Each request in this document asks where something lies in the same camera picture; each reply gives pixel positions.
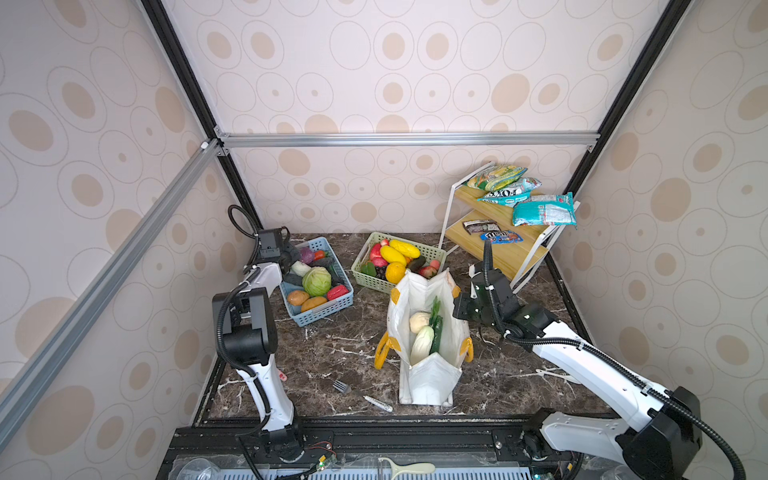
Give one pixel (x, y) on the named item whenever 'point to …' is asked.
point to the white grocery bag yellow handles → (429, 381)
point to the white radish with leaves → (423, 339)
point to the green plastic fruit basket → (432, 253)
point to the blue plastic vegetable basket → (341, 278)
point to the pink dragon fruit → (376, 256)
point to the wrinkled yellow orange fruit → (395, 272)
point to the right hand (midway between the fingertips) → (454, 299)
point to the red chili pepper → (337, 291)
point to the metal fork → (341, 386)
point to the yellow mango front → (391, 255)
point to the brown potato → (297, 297)
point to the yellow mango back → (407, 249)
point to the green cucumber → (436, 322)
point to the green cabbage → (316, 281)
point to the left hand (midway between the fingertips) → (296, 241)
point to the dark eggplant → (416, 264)
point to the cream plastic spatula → (416, 467)
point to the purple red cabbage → (306, 255)
